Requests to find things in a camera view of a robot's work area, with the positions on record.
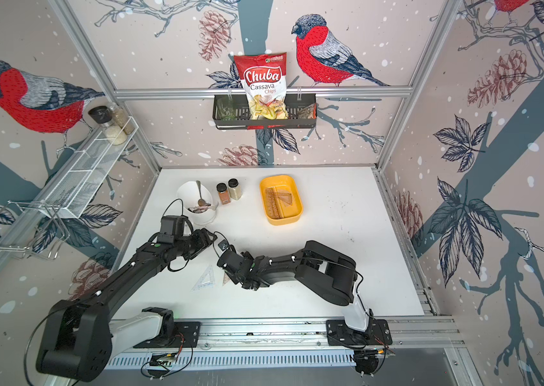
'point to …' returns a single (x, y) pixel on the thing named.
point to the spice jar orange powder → (224, 193)
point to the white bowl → (197, 202)
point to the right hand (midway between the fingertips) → (235, 262)
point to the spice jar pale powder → (234, 189)
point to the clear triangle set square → (206, 281)
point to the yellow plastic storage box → (281, 199)
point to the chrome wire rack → (34, 227)
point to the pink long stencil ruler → (272, 207)
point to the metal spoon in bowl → (201, 203)
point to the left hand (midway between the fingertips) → (216, 235)
